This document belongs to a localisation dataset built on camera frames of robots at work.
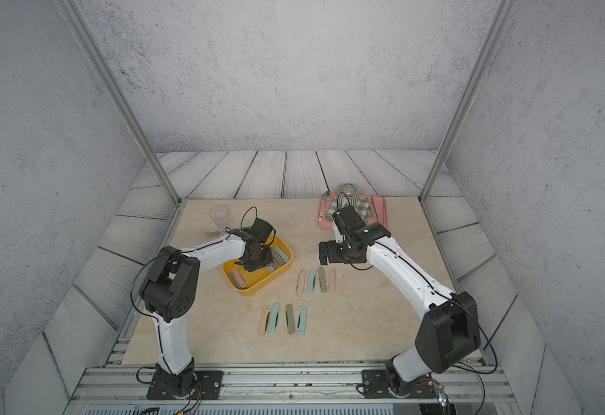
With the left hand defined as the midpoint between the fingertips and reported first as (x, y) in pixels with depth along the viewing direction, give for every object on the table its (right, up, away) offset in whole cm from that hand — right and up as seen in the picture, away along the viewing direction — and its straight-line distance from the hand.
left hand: (272, 264), depth 97 cm
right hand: (+22, +5, -16) cm, 27 cm away
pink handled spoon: (+22, +26, +24) cm, 42 cm away
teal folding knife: (+12, -16, -13) cm, 24 cm away
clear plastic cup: (-24, +19, +13) cm, 33 cm away
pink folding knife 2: (-1, -17, -13) cm, 21 cm away
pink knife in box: (-12, -4, -3) cm, 13 cm away
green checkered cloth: (+39, +22, +24) cm, 51 cm away
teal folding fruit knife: (+2, -17, -13) cm, 21 cm away
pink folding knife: (+22, -6, -3) cm, 23 cm away
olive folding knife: (+19, -8, -4) cm, 21 cm away
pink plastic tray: (+22, +14, +14) cm, 30 cm away
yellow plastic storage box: (-4, -4, -6) cm, 9 cm away
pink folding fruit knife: (+11, -6, -4) cm, 13 cm away
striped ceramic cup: (+31, +27, +21) cm, 47 cm away
